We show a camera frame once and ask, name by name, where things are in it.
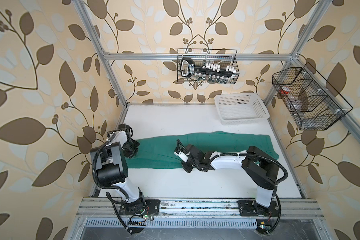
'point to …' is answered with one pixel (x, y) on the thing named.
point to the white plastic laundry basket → (240, 108)
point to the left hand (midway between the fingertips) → (136, 150)
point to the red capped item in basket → (284, 90)
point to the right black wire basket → (314, 103)
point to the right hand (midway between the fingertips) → (182, 163)
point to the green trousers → (159, 152)
